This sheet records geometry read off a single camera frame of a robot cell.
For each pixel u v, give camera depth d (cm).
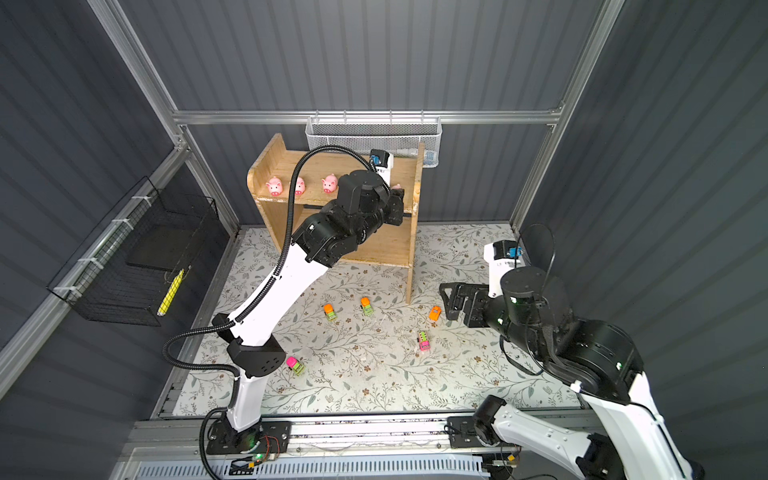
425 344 87
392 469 77
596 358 32
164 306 66
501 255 46
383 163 54
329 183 68
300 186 68
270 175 74
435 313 94
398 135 91
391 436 75
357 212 48
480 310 47
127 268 72
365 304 96
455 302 47
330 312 94
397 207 59
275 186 68
